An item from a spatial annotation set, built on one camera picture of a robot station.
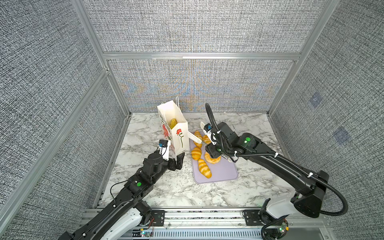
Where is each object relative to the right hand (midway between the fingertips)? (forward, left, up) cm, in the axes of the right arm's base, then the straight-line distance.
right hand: (210, 144), depth 75 cm
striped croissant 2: (-4, +3, -20) cm, 20 cm away
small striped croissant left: (+7, +7, -20) cm, 22 cm away
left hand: (-3, +17, -2) cm, 17 cm away
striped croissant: (-1, +6, +9) cm, 11 cm away
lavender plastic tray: (-4, -8, -21) cm, 23 cm away
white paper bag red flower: (+10, +18, +3) cm, 20 cm away
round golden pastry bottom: (+26, +22, -12) cm, 36 cm away
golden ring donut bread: (+2, -2, -19) cm, 20 cm away
